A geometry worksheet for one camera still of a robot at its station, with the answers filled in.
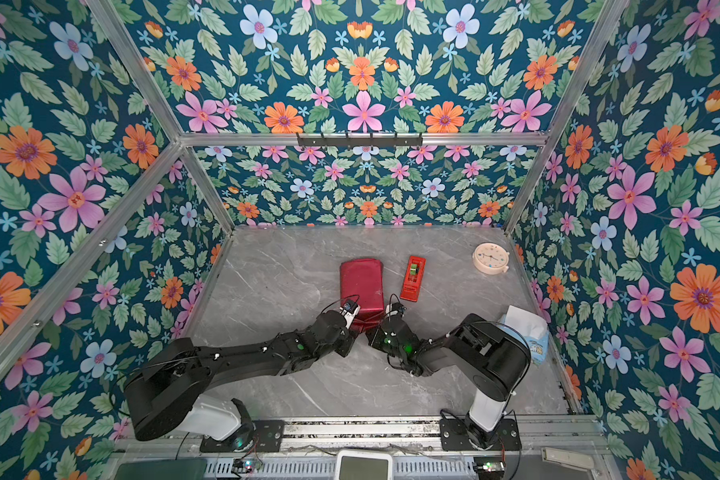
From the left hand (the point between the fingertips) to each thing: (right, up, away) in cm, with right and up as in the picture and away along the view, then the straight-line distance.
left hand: (358, 325), depth 85 cm
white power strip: (+52, -26, -17) cm, 61 cm away
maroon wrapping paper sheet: (0, +12, +11) cm, 16 cm away
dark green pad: (-44, -30, -16) cm, 56 cm away
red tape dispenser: (+17, +13, +14) cm, 25 cm away
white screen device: (+3, -27, -19) cm, 33 cm away
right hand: (+2, -3, +5) cm, 7 cm away
